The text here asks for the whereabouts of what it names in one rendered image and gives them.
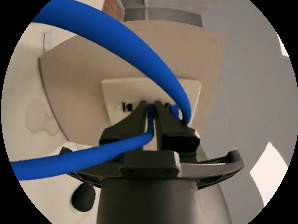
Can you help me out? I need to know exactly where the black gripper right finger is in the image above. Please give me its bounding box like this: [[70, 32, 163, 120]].
[[154, 101, 200, 164]]

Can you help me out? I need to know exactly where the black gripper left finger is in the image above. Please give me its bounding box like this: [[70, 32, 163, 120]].
[[99, 100, 147, 145]]

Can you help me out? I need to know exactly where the white wall plate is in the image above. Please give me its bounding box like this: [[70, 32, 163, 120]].
[[101, 78, 201, 127]]

